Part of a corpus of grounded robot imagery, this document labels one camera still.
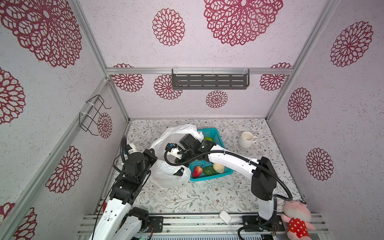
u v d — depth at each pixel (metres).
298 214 0.71
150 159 0.64
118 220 0.44
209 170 0.87
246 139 1.01
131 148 0.64
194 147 0.63
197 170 0.88
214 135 1.01
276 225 0.73
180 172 0.69
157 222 0.75
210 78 0.97
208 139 1.01
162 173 0.70
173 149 0.69
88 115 0.75
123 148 0.49
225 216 0.75
